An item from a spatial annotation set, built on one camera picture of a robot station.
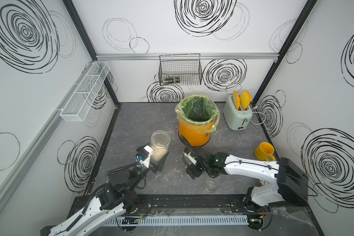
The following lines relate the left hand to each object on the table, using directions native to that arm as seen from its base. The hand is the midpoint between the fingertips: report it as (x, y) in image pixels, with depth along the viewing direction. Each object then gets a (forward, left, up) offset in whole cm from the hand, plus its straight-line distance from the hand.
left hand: (159, 147), depth 63 cm
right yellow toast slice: (+41, -51, -8) cm, 66 cm away
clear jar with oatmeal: (-6, -27, -29) cm, 41 cm away
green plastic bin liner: (+34, -21, -13) cm, 42 cm away
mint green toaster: (+30, -46, -16) cm, 57 cm away
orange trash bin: (+17, -19, -17) cm, 31 cm away
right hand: (0, -16, -23) cm, 27 cm away
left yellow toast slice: (+39, -45, -7) cm, 60 cm away
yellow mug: (+11, -59, -21) cm, 64 cm away
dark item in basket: (+43, -4, +4) cm, 43 cm away
